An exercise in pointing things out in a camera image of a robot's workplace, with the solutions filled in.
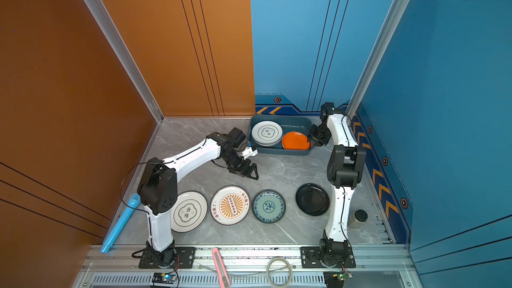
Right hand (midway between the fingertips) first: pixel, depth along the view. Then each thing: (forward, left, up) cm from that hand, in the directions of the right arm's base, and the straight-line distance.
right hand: (309, 140), depth 99 cm
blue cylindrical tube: (-30, +79, -5) cm, 85 cm away
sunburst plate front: (-29, +38, -8) cm, 48 cm away
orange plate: (+6, +6, -7) cm, 11 cm away
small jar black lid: (-37, -14, +1) cm, 39 cm away
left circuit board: (-55, +59, -9) cm, 81 cm away
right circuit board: (-56, -2, -9) cm, 56 cm away
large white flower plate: (-32, +54, -8) cm, 64 cm away
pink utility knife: (-54, +38, -7) cm, 66 cm away
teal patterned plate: (-30, +21, -8) cm, 37 cm away
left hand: (-19, +28, +1) cm, 34 cm away
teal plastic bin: (+18, +8, -7) cm, 21 cm away
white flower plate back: (+9, +21, -5) cm, 24 cm away
